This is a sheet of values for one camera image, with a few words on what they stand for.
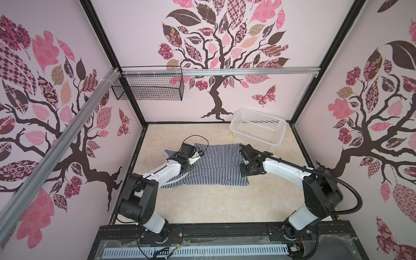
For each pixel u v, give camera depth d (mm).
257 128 1175
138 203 442
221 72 1412
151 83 949
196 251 697
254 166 644
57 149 527
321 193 445
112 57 832
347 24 740
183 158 699
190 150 739
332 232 758
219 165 976
